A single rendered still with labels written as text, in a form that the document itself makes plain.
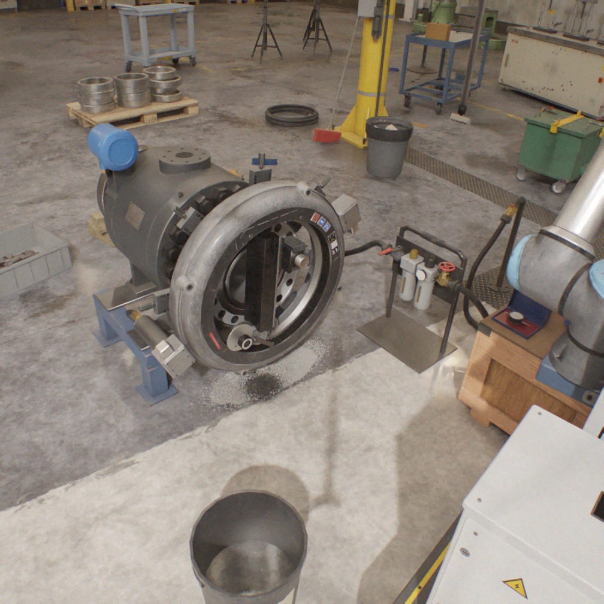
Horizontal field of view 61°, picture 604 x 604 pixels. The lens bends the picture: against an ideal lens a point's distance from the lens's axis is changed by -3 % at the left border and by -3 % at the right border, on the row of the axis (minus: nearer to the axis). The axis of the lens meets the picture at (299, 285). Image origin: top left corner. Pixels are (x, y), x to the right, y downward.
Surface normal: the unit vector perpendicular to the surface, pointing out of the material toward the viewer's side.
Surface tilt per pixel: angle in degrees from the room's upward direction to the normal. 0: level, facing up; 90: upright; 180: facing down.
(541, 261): 58
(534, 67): 90
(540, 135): 90
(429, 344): 0
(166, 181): 25
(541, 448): 0
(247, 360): 90
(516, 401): 90
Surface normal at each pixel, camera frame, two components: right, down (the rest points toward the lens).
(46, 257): 0.78, 0.37
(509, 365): -0.77, 0.33
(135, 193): -0.54, -0.31
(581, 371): -0.58, 0.11
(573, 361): -0.79, -0.04
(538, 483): 0.04, -0.83
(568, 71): -0.91, 0.19
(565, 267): -0.35, -0.57
